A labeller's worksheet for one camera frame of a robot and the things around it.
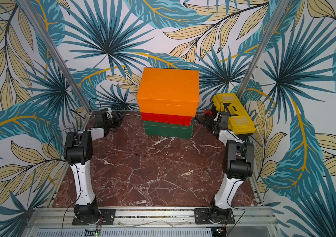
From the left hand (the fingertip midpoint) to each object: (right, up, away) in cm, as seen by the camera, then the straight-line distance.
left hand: (128, 115), depth 105 cm
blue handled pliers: (+55, -4, +8) cm, 55 cm away
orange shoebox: (+29, +14, -10) cm, 34 cm away
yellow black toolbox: (+74, -4, -12) cm, 75 cm away
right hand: (+53, -3, -5) cm, 53 cm away
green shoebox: (+26, -10, -7) cm, 28 cm away
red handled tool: (+61, +4, +14) cm, 62 cm away
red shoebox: (+28, -3, -14) cm, 31 cm away
